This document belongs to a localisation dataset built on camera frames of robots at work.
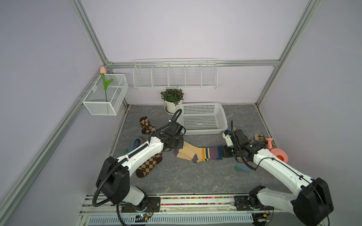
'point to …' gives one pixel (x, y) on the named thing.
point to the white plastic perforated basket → (201, 118)
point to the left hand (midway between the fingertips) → (179, 144)
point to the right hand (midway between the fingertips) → (222, 149)
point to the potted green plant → (173, 98)
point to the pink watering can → (278, 153)
